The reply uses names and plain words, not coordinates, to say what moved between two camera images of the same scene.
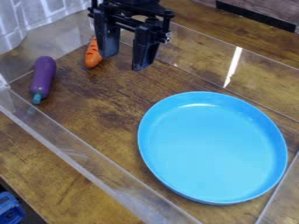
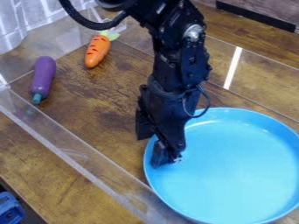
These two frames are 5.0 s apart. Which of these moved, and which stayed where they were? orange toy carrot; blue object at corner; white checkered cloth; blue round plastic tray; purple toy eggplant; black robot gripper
Moved: blue round plastic tray; black robot gripper
Stayed: blue object at corner; orange toy carrot; white checkered cloth; purple toy eggplant
